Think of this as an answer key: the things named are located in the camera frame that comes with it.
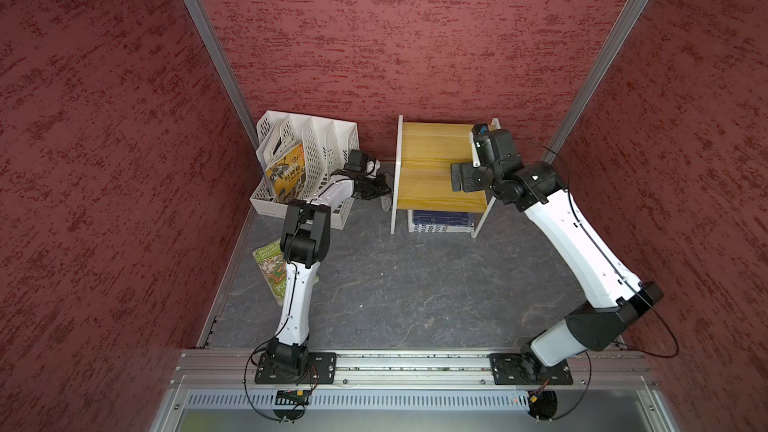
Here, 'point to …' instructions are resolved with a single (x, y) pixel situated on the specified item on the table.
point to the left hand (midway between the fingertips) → (389, 192)
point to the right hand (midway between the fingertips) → (469, 176)
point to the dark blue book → (442, 218)
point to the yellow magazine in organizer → (287, 175)
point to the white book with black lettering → (438, 229)
